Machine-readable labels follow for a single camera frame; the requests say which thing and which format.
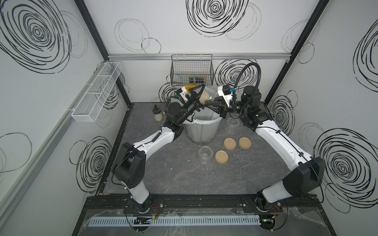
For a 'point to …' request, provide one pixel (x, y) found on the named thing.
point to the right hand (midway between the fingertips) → (206, 104)
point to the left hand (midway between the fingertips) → (208, 91)
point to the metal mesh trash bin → (204, 128)
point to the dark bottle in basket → (197, 80)
